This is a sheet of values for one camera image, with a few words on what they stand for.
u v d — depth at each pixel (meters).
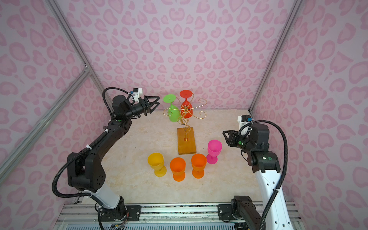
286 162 0.45
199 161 0.77
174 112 0.88
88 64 0.91
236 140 0.60
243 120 0.60
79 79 0.84
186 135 0.97
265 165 0.45
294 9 0.70
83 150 0.48
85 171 0.45
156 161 0.83
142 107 0.70
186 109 0.78
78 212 0.75
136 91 0.75
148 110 0.73
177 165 0.76
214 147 0.86
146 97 0.71
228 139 0.65
